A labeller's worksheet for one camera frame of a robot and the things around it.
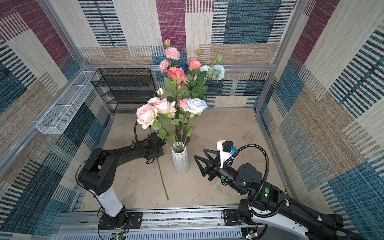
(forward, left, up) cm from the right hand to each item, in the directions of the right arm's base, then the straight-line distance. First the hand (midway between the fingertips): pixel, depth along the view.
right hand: (198, 157), depth 59 cm
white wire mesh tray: (+23, +66, +1) cm, 70 cm away
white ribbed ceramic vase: (+7, +9, -13) cm, 17 cm away
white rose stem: (+4, +21, -33) cm, 39 cm away
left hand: (+22, +24, -31) cm, 45 cm away
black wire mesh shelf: (+62, +49, -13) cm, 80 cm away
